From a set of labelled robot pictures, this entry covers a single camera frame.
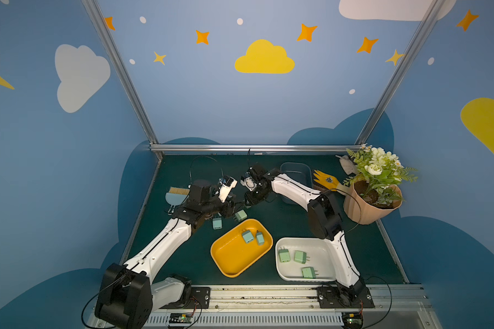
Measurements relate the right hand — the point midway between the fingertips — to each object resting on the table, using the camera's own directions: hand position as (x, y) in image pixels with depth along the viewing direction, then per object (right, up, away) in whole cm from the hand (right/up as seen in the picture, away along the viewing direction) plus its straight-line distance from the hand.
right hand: (251, 199), depth 98 cm
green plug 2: (+20, -22, -15) cm, 33 cm away
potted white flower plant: (+51, +8, -16) cm, 54 cm away
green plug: (+22, -26, -19) cm, 40 cm away
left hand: (-5, +3, -17) cm, 18 cm away
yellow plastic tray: (-8, -21, -13) cm, 26 cm away
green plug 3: (+13, -21, -15) cm, 29 cm away
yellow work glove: (+41, +9, +10) cm, 43 cm away
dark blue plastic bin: (+28, +13, +14) cm, 34 cm away
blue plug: (+4, -15, -11) cm, 19 cm away
